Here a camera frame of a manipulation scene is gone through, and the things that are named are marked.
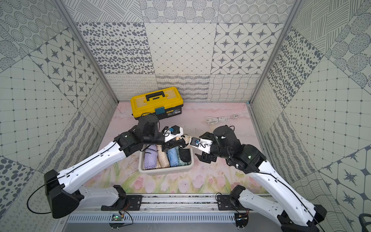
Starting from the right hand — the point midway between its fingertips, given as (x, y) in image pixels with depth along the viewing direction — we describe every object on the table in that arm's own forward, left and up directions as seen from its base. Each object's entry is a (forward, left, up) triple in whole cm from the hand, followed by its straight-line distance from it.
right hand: (201, 144), depth 67 cm
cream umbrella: (0, +7, +5) cm, 8 cm away
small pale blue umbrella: (0, +15, -15) cm, 21 cm away
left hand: (+4, +9, +3) cm, 10 cm away
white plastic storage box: (-6, +31, -13) cm, 34 cm away
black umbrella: (+1, +8, -14) cm, 16 cm away
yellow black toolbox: (+36, +26, -9) cm, 45 cm away
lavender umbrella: (-1, +27, -12) cm, 29 cm away
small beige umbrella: (-2, +21, -16) cm, 26 cm away
